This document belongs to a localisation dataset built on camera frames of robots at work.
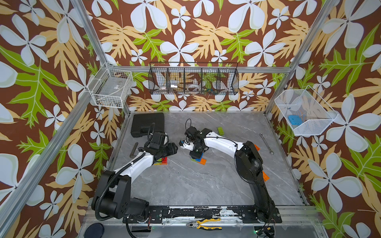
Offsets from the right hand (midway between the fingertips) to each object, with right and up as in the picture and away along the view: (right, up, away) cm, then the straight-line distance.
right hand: (193, 153), depth 94 cm
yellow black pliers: (+1, -30, -24) cm, 39 cm away
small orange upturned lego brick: (+43, +3, +4) cm, 43 cm away
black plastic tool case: (-39, +19, +13) cm, 45 cm away
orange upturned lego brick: (+6, -5, -2) cm, 8 cm away
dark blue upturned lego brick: (+4, -4, -2) cm, 6 cm away
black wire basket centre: (0, +49, +2) cm, 50 cm away
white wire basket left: (-49, +40, -8) cm, 64 cm away
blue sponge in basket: (+56, +21, -13) cm, 61 cm away
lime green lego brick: (+20, +14, +14) cm, 28 cm away
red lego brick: (-18, -4, -3) cm, 19 cm away
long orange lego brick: (+42, -13, -8) cm, 45 cm away
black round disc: (-47, -32, -25) cm, 62 cm away
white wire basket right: (+63, +25, -12) cm, 69 cm away
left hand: (-12, +5, -4) cm, 13 cm away
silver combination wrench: (+52, 0, +5) cm, 53 cm away
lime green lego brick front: (0, -4, -2) cm, 5 cm away
